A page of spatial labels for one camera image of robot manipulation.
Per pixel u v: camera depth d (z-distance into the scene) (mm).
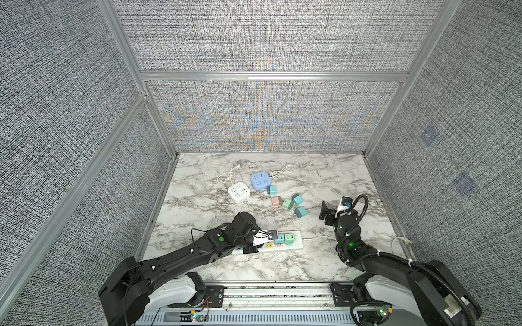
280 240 812
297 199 987
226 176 1070
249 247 701
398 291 526
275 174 1080
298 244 836
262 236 667
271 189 1007
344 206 721
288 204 957
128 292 421
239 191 1007
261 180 1038
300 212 927
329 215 771
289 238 800
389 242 858
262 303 732
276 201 975
